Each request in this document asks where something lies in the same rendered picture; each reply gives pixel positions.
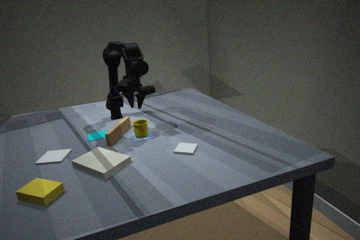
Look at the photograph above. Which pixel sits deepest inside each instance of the pale grey flat rectangular pad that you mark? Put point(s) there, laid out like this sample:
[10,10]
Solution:
[101,162]

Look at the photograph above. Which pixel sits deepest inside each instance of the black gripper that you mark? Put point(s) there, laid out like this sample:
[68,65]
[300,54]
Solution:
[142,91]

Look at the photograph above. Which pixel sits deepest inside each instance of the yellow flat block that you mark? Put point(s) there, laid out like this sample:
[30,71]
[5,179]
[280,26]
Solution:
[40,191]

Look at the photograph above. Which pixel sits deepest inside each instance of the olive-yellow cup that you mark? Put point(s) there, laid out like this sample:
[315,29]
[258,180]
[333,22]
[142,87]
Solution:
[140,128]

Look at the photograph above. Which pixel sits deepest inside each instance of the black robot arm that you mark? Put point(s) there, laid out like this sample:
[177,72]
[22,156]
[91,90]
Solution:
[134,64]

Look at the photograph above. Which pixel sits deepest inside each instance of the tan wooden bar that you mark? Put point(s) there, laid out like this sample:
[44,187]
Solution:
[117,131]

